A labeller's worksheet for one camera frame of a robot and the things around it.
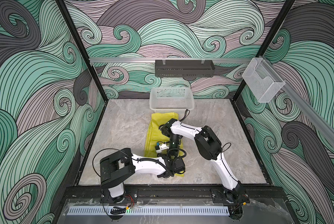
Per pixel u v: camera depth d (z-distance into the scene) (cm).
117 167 47
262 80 75
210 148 57
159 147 81
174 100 122
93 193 74
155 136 95
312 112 59
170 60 93
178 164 65
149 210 70
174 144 78
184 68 95
